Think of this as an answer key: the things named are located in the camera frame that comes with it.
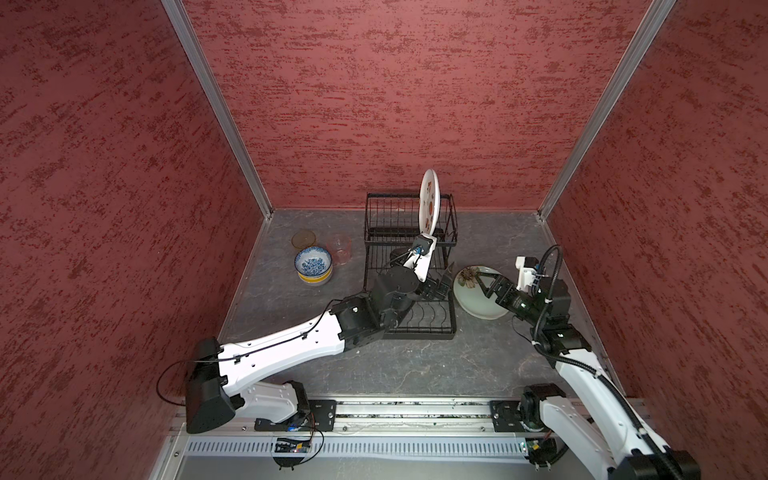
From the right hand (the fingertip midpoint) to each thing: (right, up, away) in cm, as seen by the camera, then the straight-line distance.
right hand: (478, 284), depth 79 cm
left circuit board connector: (-50, -39, -6) cm, 64 cm away
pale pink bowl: (-49, -3, +17) cm, 52 cm away
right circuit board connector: (+13, -40, -8) cm, 43 cm away
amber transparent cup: (-57, +12, +29) cm, 65 cm away
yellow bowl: (-48, -1, +14) cm, 50 cm away
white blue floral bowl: (-50, +5, +18) cm, 54 cm away
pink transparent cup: (-43, +9, +26) cm, 51 cm away
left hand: (-14, +7, -12) cm, 20 cm away
